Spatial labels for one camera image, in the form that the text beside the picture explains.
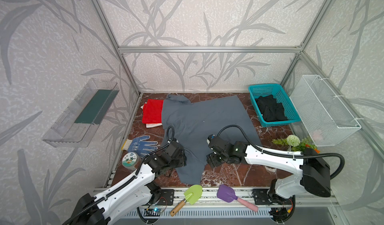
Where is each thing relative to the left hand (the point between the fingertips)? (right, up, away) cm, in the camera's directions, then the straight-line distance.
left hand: (185, 155), depth 82 cm
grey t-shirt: (+1, +14, +22) cm, 26 cm away
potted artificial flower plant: (+58, +7, -5) cm, 59 cm away
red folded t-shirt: (-25, +23, +20) cm, 40 cm away
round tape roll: (-29, -2, -3) cm, 29 cm away
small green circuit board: (-12, -23, -11) cm, 28 cm away
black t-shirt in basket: (+57, +25, +22) cm, 66 cm away
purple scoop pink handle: (+22, -17, -8) cm, 29 cm away
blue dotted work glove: (-30, +3, +10) cm, 32 cm away
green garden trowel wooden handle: (+4, -17, -8) cm, 20 cm away
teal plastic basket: (+66, +40, +32) cm, 83 cm away
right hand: (+14, +1, -2) cm, 14 cm away
